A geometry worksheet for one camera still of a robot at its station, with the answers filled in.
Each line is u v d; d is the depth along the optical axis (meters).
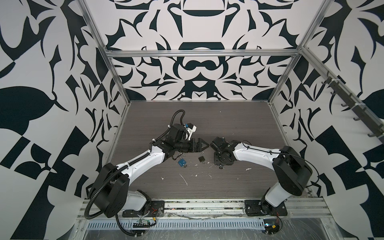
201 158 0.91
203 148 0.73
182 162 0.89
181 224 0.71
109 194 0.41
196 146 0.71
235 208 0.76
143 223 0.73
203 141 0.73
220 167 0.87
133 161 0.48
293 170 0.45
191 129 0.76
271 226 0.71
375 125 0.55
